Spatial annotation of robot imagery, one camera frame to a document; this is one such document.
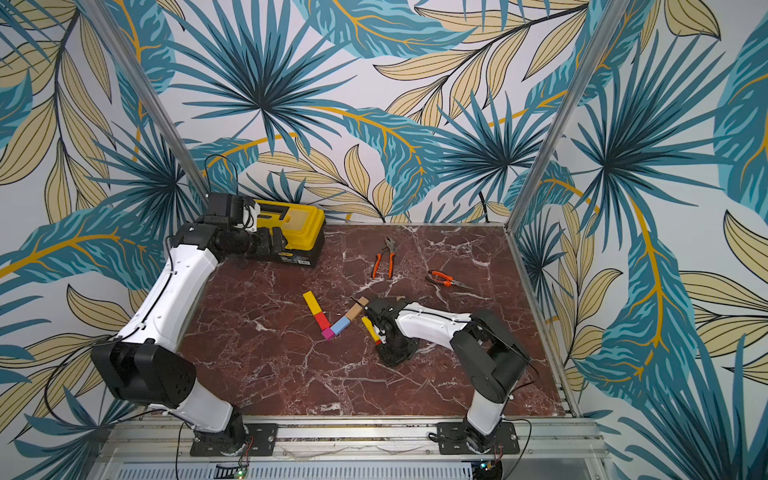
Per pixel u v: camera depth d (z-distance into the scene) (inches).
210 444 28.3
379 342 35.3
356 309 37.4
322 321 36.5
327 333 35.5
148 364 16.1
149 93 32.1
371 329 36.1
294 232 36.7
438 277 41.2
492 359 18.3
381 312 28.2
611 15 27.1
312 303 38.4
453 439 28.8
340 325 36.4
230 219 24.2
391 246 44.6
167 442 29.3
